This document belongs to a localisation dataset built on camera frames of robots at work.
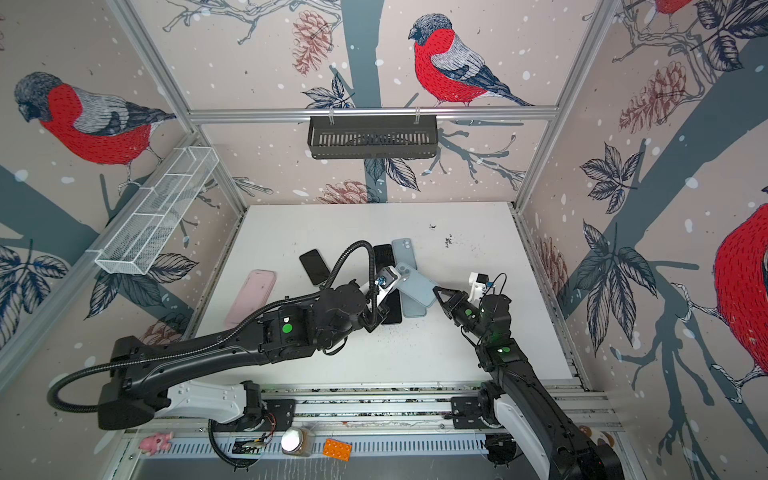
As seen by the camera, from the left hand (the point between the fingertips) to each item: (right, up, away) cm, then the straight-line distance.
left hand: (393, 284), depth 65 cm
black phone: (-28, -1, +39) cm, 48 cm away
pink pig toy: (-55, -38, +3) cm, 67 cm away
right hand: (+12, -3, +14) cm, 19 cm away
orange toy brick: (-13, -39, +3) cm, 42 cm away
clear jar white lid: (-20, -33, -3) cm, 38 cm away
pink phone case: (-46, -9, +32) cm, 57 cm away
